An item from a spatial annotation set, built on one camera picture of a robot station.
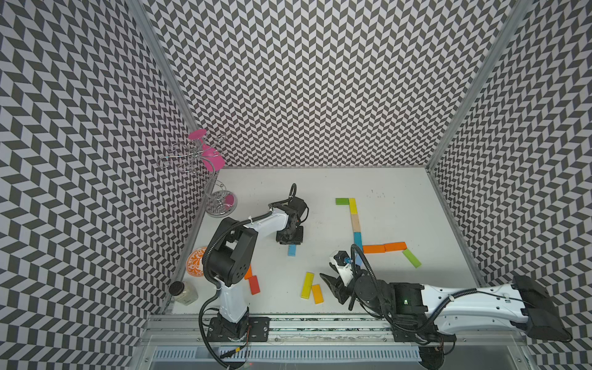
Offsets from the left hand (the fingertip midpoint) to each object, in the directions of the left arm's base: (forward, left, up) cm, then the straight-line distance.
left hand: (293, 242), depth 92 cm
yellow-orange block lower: (-19, -9, 0) cm, 22 cm away
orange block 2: (-3, -40, +2) cm, 40 cm away
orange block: (-3, -32, +1) cm, 32 cm away
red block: (-17, +13, 0) cm, 21 cm away
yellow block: (+19, -27, -1) cm, 33 cm away
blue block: (-3, +1, 0) cm, 3 cm away
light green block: (-6, -47, -1) cm, 47 cm away
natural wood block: (+9, -27, 0) cm, 28 cm away
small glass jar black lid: (-21, +34, +9) cm, 41 cm away
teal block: (+1, -26, 0) cm, 26 cm away
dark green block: (+20, -22, 0) cm, 30 cm away
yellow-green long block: (-17, -5, -1) cm, 18 cm away
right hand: (-17, -12, +14) cm, 25 cm away
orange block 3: (-12, +16, +1) cm, 20 cm away
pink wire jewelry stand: (+23, +33, +29) cm, 50 cm away
